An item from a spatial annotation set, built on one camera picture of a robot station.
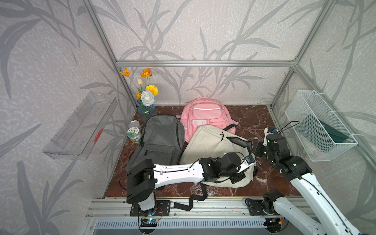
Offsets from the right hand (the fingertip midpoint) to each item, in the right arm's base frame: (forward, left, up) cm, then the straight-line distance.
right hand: (254, 142), depth 76 cm
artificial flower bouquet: (+24, +58, +14) cm, 64 cm away
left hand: (-14, +7, -4) cm, 16 cm away
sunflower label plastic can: (+14, +71, -12) cm, 73 cm away
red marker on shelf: (-3, +75, +12) cm, 76 cm away
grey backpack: (+10, +53, -15) cm, 56 cm away
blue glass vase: (+32, +67, -8) cm, 75 cm away
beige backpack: (+8, +22, -12) cm, 27 cm away
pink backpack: (+38, +23, -16) cm, 47 cm away
